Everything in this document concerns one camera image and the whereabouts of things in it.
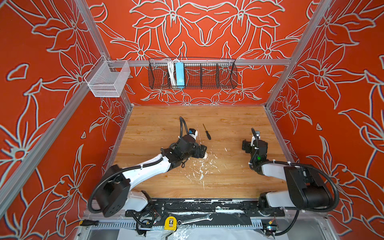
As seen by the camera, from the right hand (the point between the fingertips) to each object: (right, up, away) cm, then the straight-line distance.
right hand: (251, 139), depth 91 cm
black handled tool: (-87, -37, -23) cm, 97 cm away
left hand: (-33, -2, -10) cm, 34 cm away
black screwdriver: (-26, +2, +10) cm, 28 cm away
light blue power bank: (-45, +40, -2) cm, 60 cm away
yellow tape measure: (-48, -36, -23) cm, 65 cm away
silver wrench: (-43, -37, -22) cm, 61 cm away
